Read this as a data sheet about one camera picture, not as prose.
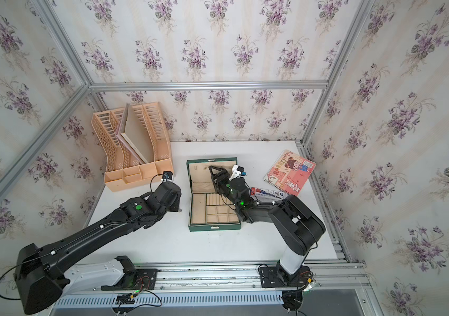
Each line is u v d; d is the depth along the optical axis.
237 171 0.82
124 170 0.96
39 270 0.38
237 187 0.67
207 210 0.86
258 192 0.95
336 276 0.75
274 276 0.73
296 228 0.46
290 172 1.05
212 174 0.78
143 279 0.73
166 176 0.67
